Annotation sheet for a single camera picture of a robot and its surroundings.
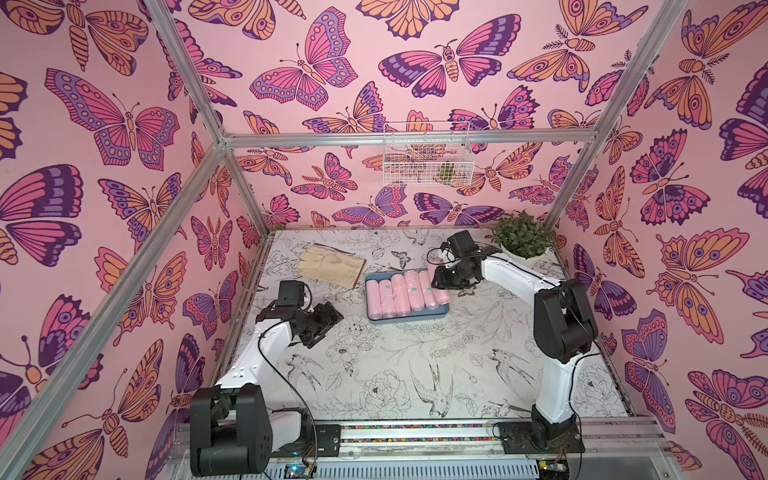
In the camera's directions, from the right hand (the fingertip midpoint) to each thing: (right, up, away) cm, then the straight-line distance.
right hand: (430, 285), depth 95 cm
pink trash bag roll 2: (0, -3, +1) cm, 4 cm away
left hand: (-28, -9, -9) cm, 31 cm away
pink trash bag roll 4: (-10, -3, +2) cm, 10 cm away
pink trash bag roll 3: (-5, -2, +2) cm, 6 cm away
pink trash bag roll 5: (-14, -6, 0) cm, 15 cm away
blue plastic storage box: (-5, -10, -1) cm, 11 cm away
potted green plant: (+27, +16, -4) cm, 32 cm away
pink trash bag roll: (+3, -3, -4) cm, 6 cm away
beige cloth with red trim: (-35, +6, +14) cm, 38 cm away
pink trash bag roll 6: (-18, -5, 0) cm, 19 cm away
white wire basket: (+1, +41, +10) cm, 43 cm away
